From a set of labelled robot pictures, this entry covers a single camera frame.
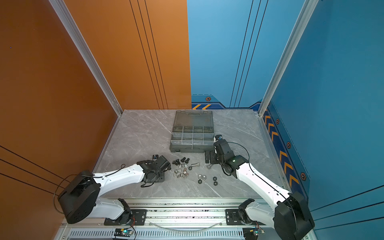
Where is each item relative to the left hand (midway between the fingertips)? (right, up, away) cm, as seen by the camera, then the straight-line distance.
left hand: (161, 176), depth 87 cm
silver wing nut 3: (+11, 0, 0) cm, 11 cm away
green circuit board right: (+47, -21, -18) cm, 55 cm away
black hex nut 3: (+32, -1, -2) cm, 32 cm away
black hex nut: (+17, +4, +2) cm, 18 cm away
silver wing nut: (+13, +6, +2) cm, 14 cm away
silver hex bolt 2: (+28, +5, +2) cm, 29 cm away
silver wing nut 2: (+14, +2, -1) cm, 15 cm away
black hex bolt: (+8, +7, +4) cm, 11 cm away
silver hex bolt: (+20, +6, +4) cm, 22 cm away
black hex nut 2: (+23, -2, -3) cm, 23 cm away
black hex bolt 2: (+9, +8, +4) cm, 13 cm away
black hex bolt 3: (+13, +8, +6) cm, 16 cm away
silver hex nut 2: (+25, 0, -1) cm, 26 cm away
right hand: (+29, +14, -3) cm, 33 cm away
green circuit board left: (-14, -21, -16) cm, 30 cm away
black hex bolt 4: (+15, +8, +4) cm, 17 cm away
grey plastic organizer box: (+19, +26, +15) cm, 35 cm away
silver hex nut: (+23, 0, -1) cm, 23 cm away
